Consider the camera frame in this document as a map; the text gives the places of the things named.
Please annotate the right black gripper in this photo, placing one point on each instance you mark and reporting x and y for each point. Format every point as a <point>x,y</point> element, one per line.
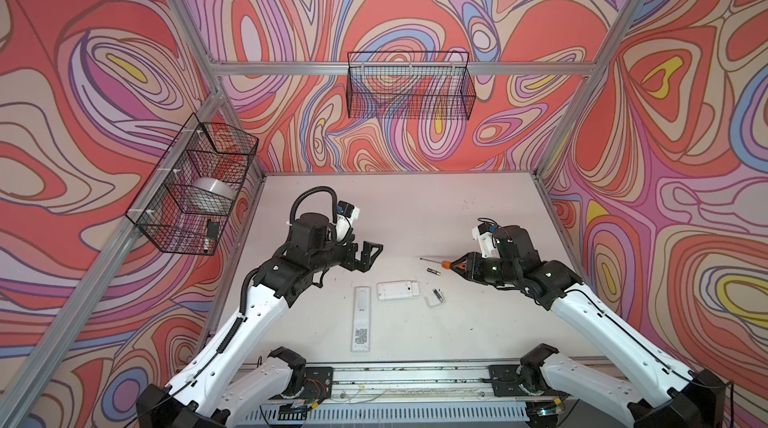
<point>469,271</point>

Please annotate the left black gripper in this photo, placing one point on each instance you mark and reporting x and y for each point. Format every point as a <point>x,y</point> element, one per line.
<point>351,264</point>

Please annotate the orange black flathead screwdriver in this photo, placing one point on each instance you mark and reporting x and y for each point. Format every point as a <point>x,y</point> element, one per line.
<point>437,262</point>

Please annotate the white air conditioner remote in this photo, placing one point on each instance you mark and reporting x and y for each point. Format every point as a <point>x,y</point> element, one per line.
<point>398,290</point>

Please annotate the white battery cover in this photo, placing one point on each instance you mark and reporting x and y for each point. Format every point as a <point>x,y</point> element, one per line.
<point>431,301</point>

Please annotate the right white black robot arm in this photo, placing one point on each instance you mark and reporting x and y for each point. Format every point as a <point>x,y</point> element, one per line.
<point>656,390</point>

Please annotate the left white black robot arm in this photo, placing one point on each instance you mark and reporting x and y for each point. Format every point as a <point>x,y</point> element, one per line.
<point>267,293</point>

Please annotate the long white slim remote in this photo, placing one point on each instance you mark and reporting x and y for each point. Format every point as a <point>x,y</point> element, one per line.
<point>361,324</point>

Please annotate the small black device in basket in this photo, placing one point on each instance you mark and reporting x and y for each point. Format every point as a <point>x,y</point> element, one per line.
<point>212,229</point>

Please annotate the white tape roll in basket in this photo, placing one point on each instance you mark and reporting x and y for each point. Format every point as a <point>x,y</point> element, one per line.
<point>215,186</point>

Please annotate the green circuit board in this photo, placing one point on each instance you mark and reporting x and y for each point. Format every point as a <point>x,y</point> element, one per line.
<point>290,413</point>

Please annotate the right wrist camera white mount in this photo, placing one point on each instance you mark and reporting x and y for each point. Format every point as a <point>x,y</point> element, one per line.
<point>484,235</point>

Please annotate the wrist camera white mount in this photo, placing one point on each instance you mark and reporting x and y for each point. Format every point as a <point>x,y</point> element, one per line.
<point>346,215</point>
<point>484,235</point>

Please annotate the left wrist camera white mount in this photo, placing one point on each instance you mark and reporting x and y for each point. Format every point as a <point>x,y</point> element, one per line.
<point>346,215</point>

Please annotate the aluminium front rail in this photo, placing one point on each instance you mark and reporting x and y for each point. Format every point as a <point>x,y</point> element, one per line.
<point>414,377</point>

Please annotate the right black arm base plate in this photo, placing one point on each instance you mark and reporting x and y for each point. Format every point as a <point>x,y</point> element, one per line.
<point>511,380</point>

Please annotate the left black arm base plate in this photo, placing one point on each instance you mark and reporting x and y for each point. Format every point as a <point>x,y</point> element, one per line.
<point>317,385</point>

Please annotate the black wire basket back wall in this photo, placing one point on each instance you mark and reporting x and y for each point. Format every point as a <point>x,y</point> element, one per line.
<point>410,84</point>

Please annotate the black wire basket wall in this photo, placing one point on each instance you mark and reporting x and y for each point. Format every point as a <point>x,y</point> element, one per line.
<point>410,84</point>
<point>169,211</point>

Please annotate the black wire basket left wall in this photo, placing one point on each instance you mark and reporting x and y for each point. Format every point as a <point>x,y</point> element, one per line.
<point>169,211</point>

